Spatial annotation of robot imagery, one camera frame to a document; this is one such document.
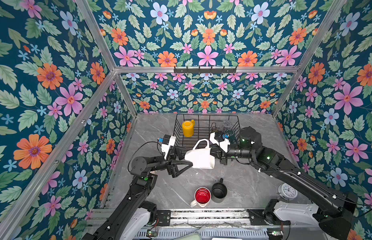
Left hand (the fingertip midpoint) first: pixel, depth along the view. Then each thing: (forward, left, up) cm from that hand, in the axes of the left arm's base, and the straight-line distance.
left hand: (191, 161), depth 56 cm
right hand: (+7, -6, -1) cm, 9 cm away
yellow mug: (+36, +2, -25) cm, 44 cm away
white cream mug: (+2, -4, -2) cm, 5 cm away
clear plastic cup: (+38, -25, -26) cm, 52 cm away
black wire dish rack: (+40, -3, -33) cm, 52 cm away
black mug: (-2, -14, -34) cm, 37 cm away
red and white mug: (-5, -5, -34) cm, 35 cm away
